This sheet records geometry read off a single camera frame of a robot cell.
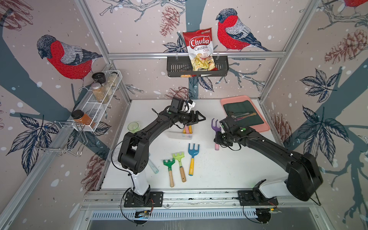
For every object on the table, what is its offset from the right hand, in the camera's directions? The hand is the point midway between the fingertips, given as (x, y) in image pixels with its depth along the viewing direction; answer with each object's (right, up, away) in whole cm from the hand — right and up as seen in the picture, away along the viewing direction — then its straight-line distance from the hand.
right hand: (213, 139), depth 84 cm
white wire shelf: (-65, +18, -10) cm, 69 cm away
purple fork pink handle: (-16, +3, +13) cm, 21 cm away
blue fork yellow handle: (-14, +4, +16) cm, 21 cm away
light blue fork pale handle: (-37, -17, -1) cm, 40 cm away
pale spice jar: (-62, +37, +1) cm, 72 cm away
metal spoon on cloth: (+20, +13, +23) cm, 33 cm away
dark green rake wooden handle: (-27, -15, +1) cm, 31 cm away
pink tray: (+38, +5, +17) cm, 42 cm away
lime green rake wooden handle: (-21, -12, +4) cm, 25 cm away
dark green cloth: (+25, +19, +30) cm, 44 cm away
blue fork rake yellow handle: (-12, -9, +5) cm, 16 cm away
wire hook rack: (-66, +6, -27) cm, 72 cm away
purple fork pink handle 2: (+3, +6, +2) cm, 7 cm away
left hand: (-6, +13, -2) cm, 15 cm away
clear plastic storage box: (-18, +1, +12) cm, 22 cm away
